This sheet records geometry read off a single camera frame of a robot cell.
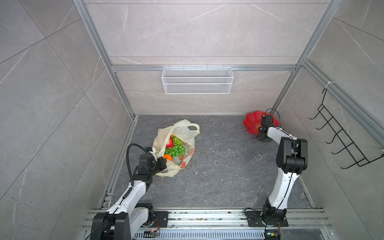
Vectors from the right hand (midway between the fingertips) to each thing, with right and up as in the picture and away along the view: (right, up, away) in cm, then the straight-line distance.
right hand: (261, 131), depth 105 cm
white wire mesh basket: (-46, +35, -4) cm, 58 cm away
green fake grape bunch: (-59, -12, -9) cm, 61 cm away
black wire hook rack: (+20, -1, -37) cm, 42 cm away
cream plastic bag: (-53, +1, -6) cm, 54 cm away
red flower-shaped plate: (-2, +7, +10) cm, 12 cm away
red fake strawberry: (-64, -8, -7) cm, 65 cm away
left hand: (-65, -15, -17) cm, 69 cm away
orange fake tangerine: (-65, -16, -12) cm, 68 cm away
